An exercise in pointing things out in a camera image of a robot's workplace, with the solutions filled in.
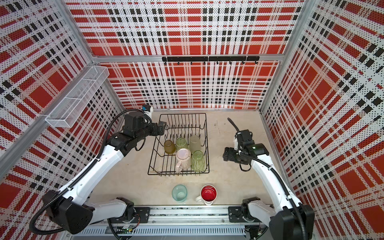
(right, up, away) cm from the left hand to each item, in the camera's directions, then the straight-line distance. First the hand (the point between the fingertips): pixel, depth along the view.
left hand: (158, 125), depth 77 cm
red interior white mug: (+27, -39, +5) cm, 47 cm away
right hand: (+39, -18, +1) cm, 42 cm away
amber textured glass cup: (+3, -14, +14) cm, 20 cm away
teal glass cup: (+11, -37, +3) cm, 39 cm away
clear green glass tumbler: (+21, -23, +10) cm, 33 cm away
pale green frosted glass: (+19, -11, +12) cm, 25 cm away
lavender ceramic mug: (+13, -19, +2) cm, 23 cm away
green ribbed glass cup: (+10, -12, +19) cm, 25 cm away
